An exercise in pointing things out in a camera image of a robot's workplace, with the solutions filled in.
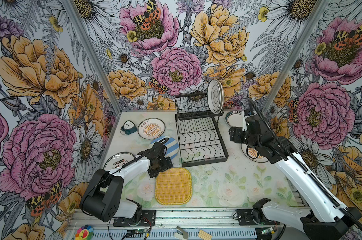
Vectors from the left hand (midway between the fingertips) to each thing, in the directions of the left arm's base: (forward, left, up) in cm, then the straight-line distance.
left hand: (164, 173), depth 88 cm
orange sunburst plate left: (+34, +13, -2) cm, 37 cm away
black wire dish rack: (+27, -23, 0) cm, 35 cm away
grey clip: (-29, -9, +1) cm, 30 cm away
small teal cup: (+31, +27, +3) cm, 42 cm away
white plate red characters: (+9, +29, -1) cm, 31 cm away
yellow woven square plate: (-7, -5, -1) cm, 9 cm away
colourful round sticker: (-28, +35, 0) cm, 44 cm away
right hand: (+7, -36, +27) cm, 46 cm away
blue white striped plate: (+18, -4, -2) cm, 19 cm away
